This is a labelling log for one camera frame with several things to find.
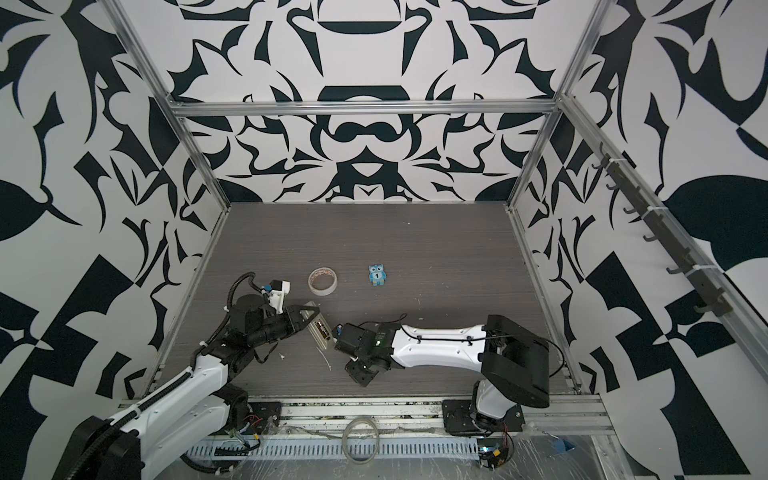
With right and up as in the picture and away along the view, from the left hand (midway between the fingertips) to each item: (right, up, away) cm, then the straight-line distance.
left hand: (319, 306), depth 81 cm
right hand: (+10, -16, -2) cm, 19 cm away
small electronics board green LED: (+43, -32, -10) cm, 54 cm away
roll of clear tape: (-3, +4, +17) cm, 18 cm away
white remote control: (0, -5, -1) cm, 5 cm away
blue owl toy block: (+15, +6, +18) cm, 24 cm away
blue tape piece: (+58, -29, -11) cm, 66 cm away
